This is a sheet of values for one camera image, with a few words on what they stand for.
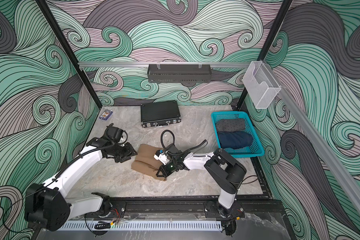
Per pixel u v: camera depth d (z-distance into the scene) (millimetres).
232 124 1010
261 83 774
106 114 1138
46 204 381
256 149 882
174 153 710
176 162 697
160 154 793
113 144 589
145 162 883
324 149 516
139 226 697
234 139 926
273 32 793
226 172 460
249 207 756
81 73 981
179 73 928
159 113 1117
